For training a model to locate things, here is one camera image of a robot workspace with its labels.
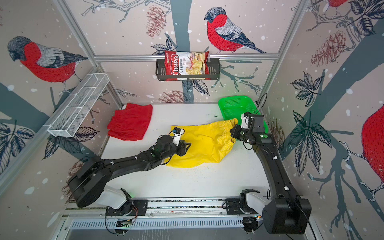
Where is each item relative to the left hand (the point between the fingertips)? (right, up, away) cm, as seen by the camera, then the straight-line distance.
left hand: (187, 143), depth 83 cm
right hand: (+23, +7, -4) cm, 24 cm away
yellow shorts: (+13, -2, +10) cm, 16 cm away
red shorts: (-43, +10, +23) cm, 49 cm away
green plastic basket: (+35, +22, +37) cm, 56 cm away
